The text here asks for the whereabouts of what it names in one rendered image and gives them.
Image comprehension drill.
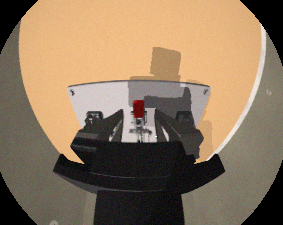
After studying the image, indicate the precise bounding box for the grey toggle clamp with red handle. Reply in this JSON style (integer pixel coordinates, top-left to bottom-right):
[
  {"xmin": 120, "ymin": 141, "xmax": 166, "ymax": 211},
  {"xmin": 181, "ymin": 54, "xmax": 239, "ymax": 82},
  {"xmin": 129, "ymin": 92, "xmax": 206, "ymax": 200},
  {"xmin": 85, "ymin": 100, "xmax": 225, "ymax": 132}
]
[{"xmin": 83, "ymin": 111, "xmax": 102, "ymax": 128}]

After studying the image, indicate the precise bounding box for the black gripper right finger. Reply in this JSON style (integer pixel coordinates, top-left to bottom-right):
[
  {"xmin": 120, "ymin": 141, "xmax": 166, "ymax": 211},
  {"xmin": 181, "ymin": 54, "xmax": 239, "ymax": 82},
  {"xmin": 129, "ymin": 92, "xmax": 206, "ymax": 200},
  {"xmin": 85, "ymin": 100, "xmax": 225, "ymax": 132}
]
[{"xmin": 154, "ymin": 109, "xmax": 204, "ymax": 155}]

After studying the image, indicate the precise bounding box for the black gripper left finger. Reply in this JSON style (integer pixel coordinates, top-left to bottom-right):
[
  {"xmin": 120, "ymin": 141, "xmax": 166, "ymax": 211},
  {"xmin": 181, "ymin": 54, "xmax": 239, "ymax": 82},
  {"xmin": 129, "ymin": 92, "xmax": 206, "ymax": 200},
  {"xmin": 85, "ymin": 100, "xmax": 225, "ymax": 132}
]
[{"xmin": 74, "ymin": 109, "xmax": 124, "ymax": 142}]

